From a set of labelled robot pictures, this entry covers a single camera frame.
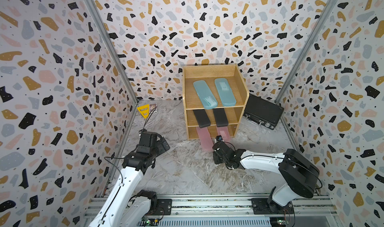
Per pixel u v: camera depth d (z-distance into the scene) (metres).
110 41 0.86
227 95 0.80
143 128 0.69
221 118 0.88
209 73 0.89
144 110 1.14
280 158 0.49
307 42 0.89
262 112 1.11
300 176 0.44
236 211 0.73
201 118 0.88
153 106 1.17
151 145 0.59
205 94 0.80
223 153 0.68
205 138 0.99
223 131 1.00
